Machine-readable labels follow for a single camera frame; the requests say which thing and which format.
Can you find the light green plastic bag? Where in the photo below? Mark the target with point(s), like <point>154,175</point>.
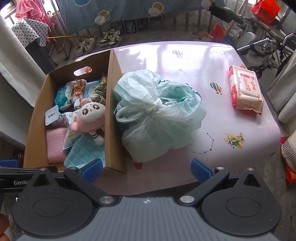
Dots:
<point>155,114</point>

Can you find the pink hanging garment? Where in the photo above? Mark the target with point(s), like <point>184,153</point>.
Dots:
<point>32,9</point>

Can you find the pink knitted cloth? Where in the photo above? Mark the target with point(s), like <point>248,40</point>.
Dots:
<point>55,144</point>

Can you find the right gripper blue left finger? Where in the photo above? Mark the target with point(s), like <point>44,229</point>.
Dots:
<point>92,170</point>

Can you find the white lidded small container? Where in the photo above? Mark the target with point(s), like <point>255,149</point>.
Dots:
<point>54,119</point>

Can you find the small orange striped cloth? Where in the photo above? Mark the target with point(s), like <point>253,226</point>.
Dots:
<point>78,93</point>

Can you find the blue tissue pack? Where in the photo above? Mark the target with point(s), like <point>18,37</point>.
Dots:
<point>64,95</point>

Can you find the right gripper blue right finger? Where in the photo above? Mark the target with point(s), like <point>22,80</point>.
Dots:
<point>201,171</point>

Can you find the red plastic bag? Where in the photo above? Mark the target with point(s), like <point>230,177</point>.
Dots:
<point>265,10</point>

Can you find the person's left hand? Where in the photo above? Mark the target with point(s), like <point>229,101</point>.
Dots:
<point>4,224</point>

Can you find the teal checked towel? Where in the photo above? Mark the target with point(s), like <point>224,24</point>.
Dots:
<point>84,151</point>

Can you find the pink wet wipes pack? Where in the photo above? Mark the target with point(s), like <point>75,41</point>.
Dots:
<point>245,90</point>

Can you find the pink checked tablecloth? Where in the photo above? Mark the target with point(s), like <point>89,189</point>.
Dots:
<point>230,138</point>

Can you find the green white sneaker pair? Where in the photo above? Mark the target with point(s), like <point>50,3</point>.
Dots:
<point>111,38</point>

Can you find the polka dot cloth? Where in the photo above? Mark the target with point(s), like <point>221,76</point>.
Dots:
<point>27,31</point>

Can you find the pink plush doll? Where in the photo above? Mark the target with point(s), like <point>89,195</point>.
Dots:
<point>89,119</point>

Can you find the brown cardboard box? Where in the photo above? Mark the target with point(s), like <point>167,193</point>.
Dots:
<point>90,68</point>

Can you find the blue patterned curtain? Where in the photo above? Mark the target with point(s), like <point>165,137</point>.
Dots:
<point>81,15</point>

